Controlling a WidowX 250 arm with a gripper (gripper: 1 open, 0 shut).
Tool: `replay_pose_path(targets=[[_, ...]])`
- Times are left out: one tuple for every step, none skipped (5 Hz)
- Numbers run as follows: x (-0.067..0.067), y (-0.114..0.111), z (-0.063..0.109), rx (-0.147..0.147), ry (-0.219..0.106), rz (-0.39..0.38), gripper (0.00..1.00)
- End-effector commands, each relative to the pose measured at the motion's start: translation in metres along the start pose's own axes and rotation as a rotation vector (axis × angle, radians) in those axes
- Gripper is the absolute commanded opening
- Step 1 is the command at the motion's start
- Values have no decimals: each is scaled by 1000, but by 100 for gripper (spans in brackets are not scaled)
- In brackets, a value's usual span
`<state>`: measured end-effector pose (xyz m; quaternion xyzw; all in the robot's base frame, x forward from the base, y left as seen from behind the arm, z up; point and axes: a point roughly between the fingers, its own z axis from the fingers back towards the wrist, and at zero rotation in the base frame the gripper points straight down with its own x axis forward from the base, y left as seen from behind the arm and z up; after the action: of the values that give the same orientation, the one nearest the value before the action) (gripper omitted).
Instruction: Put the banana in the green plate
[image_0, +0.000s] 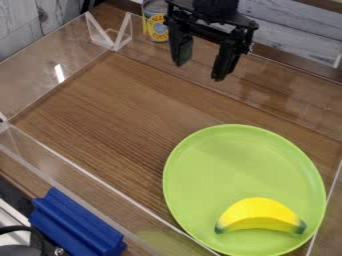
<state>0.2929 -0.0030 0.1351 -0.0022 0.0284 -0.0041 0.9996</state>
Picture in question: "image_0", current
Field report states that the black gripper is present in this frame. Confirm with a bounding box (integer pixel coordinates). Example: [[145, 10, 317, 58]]
[[165, 0, 259, 81]]

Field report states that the yellow toy banana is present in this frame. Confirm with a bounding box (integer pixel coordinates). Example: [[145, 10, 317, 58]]
[[213, 197, 307, 234]]

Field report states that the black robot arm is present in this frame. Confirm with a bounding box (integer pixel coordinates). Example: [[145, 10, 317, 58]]
[[164, 0, 259, 81]]

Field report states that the green plate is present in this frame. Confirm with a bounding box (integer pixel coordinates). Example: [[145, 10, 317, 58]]
[[162, 124, 325, 256]]

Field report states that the yellow labelled tin can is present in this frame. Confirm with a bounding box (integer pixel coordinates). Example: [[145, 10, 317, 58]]
[[141, 0, 168, 43]]

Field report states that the blue plastic clamp block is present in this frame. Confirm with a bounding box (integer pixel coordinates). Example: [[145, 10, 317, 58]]
[[29, 188, 126, 256]]

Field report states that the clear acrylic corner bracket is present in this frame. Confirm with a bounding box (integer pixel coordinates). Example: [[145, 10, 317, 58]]
[[85, 12, 132, 52]]

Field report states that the clear acrylic enclosure wall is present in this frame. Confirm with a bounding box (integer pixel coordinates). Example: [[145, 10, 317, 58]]
[[0, 113, 218, 256]]

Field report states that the black cable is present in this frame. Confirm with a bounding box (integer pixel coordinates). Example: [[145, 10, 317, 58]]
[[0, 225, 54, 256]]

